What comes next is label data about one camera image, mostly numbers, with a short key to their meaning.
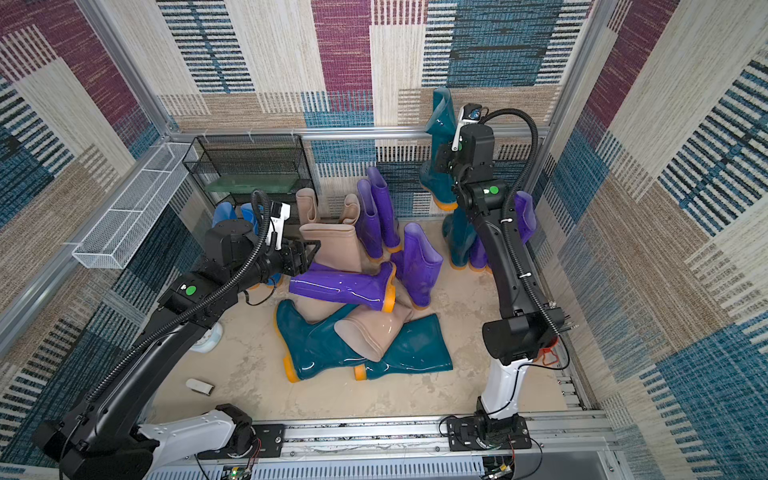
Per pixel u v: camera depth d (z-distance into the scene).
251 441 0.71
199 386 0.79
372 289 0.79
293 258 0.57
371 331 0.76
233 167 1.05
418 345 0.98
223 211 0.91
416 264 0.88
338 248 0.78
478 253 0.97
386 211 0.92
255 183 0.96
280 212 0.57
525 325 0.45
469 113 0.60
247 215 0.87
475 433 0.73
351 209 0.92
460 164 0.57
